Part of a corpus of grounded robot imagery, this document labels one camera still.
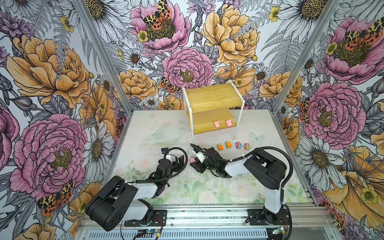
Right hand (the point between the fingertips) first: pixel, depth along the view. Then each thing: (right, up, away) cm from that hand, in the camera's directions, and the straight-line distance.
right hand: (194, 165), depth 93 cm
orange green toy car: (+22, +12, +7) cm, 26 cm away
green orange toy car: (+17, +10, +6) cm, 20 cm away
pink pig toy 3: (-2, +3, +1) cm, 3 cm away
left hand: (-11, +3, -2) cm, 11 cm away
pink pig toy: (+21, +26, -1) cm, 33 cm away
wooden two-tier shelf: (+9, +33, -15) cm, 38 cm away
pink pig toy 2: (+13, +25, -3) cm, 28 cm away
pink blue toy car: (+29, +11, +6) cm, 31 cm away
